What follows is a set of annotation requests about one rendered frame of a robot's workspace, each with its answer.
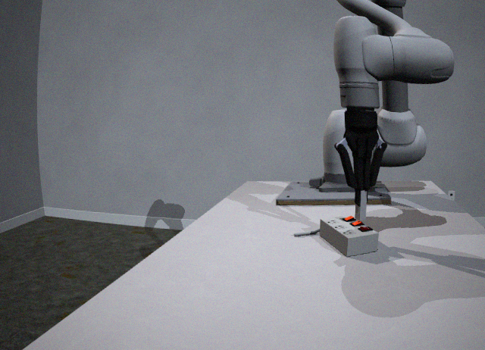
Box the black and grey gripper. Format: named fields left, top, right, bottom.
left=334, top=111, right=387, bottom=220

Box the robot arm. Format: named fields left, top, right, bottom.
left=309, top=0, right=455, bottom=192

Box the white power strip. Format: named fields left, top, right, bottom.
left=294, top=215, right=379, bottom=257

